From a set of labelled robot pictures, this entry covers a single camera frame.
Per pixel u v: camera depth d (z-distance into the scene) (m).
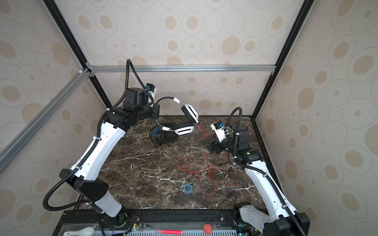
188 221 0.74
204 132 1.10
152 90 0.61
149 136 1.06
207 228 0.69
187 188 0.83
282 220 0.38
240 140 0.55
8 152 0.51
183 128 0.67
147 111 0.59
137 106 0.52
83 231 0.70
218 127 0.62
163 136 1.08
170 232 0.70
